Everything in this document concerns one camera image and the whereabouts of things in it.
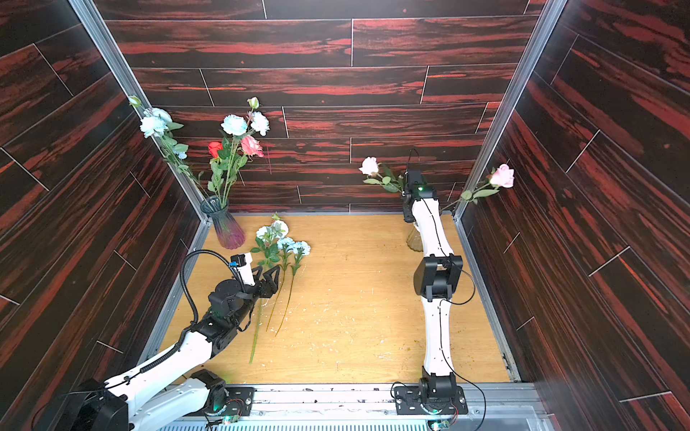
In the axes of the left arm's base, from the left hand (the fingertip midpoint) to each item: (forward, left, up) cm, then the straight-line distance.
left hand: (273, 267), depth 81 cm
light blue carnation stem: (+20, +2, -14) cm, 25 cm away
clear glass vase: (+21, -48, -11) cm, 54 cm away
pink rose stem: (+28, -33, +14) cm, 46 cm away
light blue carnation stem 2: (+19, -4, -15) cm, 24 cm away
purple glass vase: (+27, +28, -15) cm, 41 cm away
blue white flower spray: (+24, +10, -15) cm, 29 cm away
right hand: (+26, -53, -1) cm, 59 cm away
